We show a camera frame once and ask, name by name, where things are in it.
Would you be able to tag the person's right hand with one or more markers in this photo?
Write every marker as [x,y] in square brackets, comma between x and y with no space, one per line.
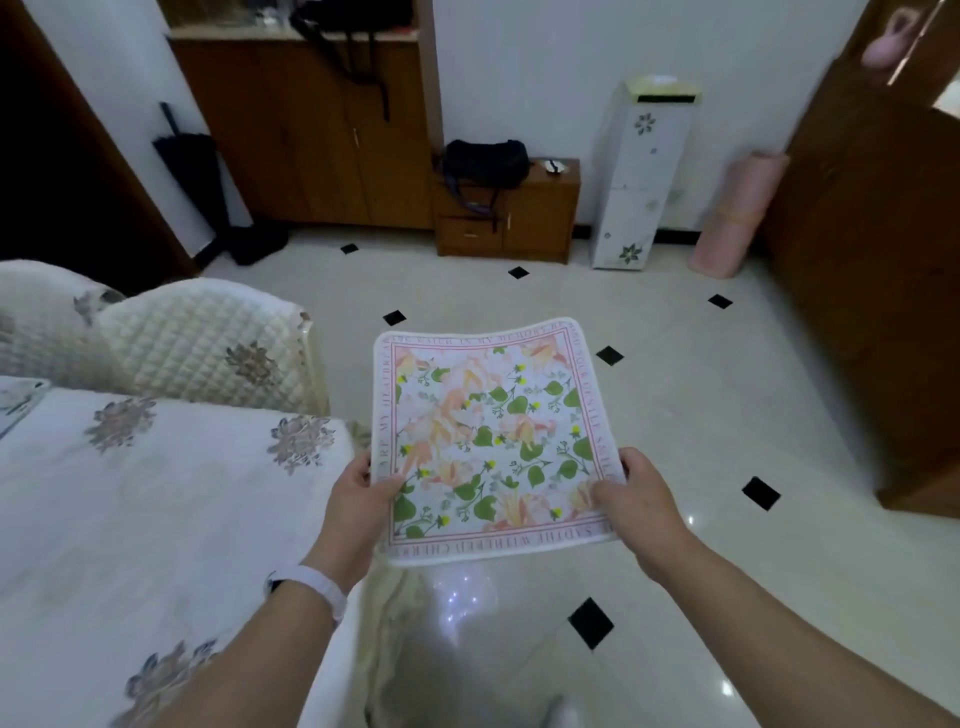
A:
[649,517]

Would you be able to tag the person's left hand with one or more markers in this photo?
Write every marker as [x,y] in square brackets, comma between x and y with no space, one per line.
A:
[349,525]

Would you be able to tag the orange green floral placemat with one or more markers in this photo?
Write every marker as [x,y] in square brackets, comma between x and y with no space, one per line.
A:
[495,435]

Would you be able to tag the white Beautiful floral placemat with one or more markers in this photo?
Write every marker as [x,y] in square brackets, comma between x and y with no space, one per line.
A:
[19,401]

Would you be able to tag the person's right forearm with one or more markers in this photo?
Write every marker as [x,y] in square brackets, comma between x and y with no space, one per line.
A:
[787,652]

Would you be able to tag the person's left forearm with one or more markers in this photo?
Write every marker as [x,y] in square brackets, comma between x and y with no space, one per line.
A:
[255,667]

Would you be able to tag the dining table with floral cloth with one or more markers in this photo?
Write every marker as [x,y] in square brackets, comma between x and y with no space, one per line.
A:
[150,510]

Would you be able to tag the smartwatch with white band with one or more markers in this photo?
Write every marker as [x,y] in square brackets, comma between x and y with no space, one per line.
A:
[315,581]

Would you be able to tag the white shoe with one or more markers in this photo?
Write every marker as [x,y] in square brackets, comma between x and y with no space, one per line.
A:
[564,712]

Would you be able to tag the pink rolled mat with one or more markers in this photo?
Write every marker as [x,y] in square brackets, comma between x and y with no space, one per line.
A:
[739,217]

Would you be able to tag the small wooden cabinet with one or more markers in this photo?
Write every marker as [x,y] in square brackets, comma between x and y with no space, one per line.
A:
[540,217]

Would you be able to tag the large wooden display cabinet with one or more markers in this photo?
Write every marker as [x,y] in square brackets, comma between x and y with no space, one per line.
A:
[862,262]

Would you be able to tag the white floral narrow cabinet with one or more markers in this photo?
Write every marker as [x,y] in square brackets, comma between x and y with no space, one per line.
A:
[637,180]

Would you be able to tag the small pale dish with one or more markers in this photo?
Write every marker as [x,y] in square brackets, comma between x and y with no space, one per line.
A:
[553,166]

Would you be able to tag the black soft bag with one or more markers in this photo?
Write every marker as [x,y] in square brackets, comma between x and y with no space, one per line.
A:
[484,161]

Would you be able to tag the black folded umbrella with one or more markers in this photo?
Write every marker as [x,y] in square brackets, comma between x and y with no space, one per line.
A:
[191,165]

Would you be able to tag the wooden sideboard cabinet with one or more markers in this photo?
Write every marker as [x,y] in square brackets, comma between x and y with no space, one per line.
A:
[285,135]

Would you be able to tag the dark wooden door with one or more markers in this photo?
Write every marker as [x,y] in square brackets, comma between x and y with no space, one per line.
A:
[45,187]

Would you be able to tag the pink soft item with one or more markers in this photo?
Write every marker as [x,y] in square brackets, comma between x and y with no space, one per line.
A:
[889,41]

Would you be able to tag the brown door frame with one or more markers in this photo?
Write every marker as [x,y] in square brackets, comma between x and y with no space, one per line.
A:
[109,150]

